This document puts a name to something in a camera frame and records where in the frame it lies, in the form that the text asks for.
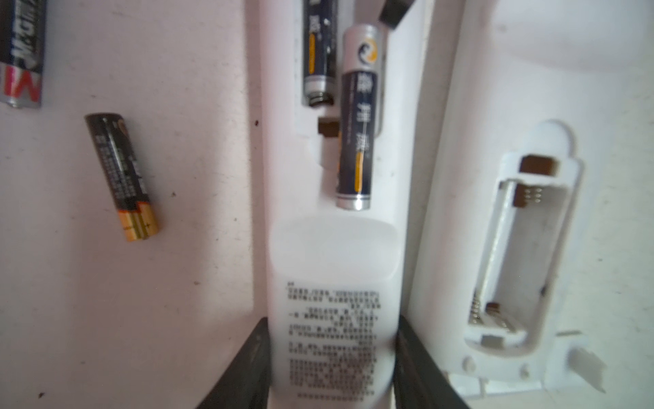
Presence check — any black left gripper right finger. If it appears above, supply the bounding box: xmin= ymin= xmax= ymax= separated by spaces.
xmin=393 ymin=315 xmax=469 ymax=409

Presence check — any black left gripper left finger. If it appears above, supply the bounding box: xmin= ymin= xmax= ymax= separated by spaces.
xmin=197 ymin=317 xmax=270 ymax=409

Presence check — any white battery cover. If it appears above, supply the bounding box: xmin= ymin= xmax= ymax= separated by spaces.
xmin=567 ymin=348 xmax=607 ymax=393

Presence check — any white remote control with batteries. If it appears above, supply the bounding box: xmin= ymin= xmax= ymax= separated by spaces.
xmin=407 ymin=1 xmax=653 ymax=398

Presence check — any black gold battery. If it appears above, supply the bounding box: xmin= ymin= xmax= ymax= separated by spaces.
xmin=84 ymin=112 xmax=158 ymax=242

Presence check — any blue white battery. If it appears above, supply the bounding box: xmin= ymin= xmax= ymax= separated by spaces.
xmin=336 ymin=24 xmax=383 ymax=211
xmin=302 ymin=0 xmax=338 ymax=107

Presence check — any orange black screwdriver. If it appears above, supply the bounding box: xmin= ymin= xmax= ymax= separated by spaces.
xmin=378 ymin=0 xmax=415 ymax=30

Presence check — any black red M&G battery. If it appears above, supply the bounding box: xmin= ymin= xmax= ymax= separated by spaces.
xmin=1 ymin=0 xmax=47 ymax=108

